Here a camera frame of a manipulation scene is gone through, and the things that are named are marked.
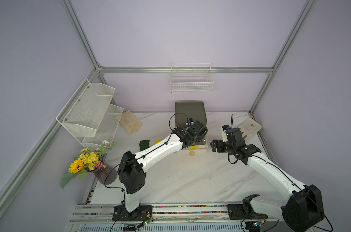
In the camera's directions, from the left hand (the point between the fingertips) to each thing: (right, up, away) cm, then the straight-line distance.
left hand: (194, 140), depth 82 cm
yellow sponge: (0, -5, +8) cm, 10 cm away
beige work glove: (-49, +11, +32) cm, 59 cm away
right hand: (+15, -3, +3) cm, 15 cm away
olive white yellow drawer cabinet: (-5, +19, +11) cm, 23 cm away
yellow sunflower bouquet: (-52, -8, -16) cm, 54 cm away
